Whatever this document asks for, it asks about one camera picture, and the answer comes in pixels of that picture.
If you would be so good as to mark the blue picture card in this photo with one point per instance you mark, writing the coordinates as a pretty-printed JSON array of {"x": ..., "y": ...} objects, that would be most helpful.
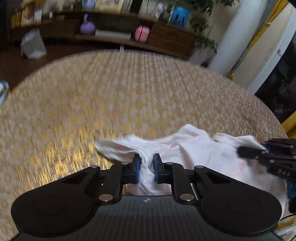
[{"x": 179, "y": 16}]

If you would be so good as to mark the white standing air conditioner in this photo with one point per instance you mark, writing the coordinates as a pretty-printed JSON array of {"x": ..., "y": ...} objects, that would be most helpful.
[{"x": 237, "y": 36}]

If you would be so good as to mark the wooden TV cabinet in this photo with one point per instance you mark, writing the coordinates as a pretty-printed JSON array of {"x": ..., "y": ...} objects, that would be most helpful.
[{"x": 163, "y": 38}]

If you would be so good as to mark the green potted plant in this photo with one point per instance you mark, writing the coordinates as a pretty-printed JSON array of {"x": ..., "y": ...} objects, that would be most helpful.
[{"x": 199, "y": 23}]

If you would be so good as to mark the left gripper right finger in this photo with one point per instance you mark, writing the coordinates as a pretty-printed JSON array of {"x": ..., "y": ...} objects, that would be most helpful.
[{"x": 177, "y": 177}]

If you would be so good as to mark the gold lace tablecloth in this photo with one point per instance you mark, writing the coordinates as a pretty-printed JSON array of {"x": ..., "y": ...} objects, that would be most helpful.
[{"x": 49, "y": 122}]

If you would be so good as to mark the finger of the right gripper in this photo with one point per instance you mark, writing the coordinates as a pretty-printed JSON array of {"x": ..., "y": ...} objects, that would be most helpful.
[
  {"x": 270, "y": 154},
  {"x": 280, "y": 144}
]

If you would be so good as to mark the white shopping bag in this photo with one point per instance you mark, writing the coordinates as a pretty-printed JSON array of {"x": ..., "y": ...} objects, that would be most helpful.
[{"x": 32, "y": 45}]

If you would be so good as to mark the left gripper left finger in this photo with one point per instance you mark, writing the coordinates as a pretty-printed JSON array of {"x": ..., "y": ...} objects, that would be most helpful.
[{"x": 113, "y": 180}]

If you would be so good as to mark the blue gloved right hand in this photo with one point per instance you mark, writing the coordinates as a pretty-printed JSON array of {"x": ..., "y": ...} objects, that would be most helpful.
[{"x": 291, "y": 193}]

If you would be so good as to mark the white book on shelf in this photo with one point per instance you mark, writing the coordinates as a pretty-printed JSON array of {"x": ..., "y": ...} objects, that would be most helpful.
[{"x": 113, "y": 35}]

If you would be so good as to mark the yellow curtain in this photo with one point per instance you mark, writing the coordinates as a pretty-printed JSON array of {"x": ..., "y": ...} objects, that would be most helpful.
[{"x": 272, "y": 10}]

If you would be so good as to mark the white pink printed garment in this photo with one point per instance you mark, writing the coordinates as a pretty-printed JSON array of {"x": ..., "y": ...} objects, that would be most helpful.
[{"x": 190, "y": 147}]

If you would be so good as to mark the purple kettlebell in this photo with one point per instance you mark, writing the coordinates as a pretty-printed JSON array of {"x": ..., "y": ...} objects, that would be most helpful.
[{"x": 87, "y": 27}]

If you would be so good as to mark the pink lunch box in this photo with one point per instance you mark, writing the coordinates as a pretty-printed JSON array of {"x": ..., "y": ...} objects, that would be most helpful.
[{"x": 141, "y": 34}]

